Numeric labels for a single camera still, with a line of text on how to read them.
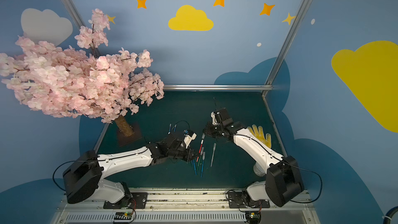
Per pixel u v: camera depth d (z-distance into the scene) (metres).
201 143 0.81
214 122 0.75
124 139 0.96
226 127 0.62
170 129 1.01
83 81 0.54
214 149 0.92
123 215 0.73
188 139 0.74
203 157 0.88
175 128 1.01
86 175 0.42
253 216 0.73
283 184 0.42
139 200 0.75
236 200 0.75
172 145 0.64
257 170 0.80
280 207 0.43
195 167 0.85
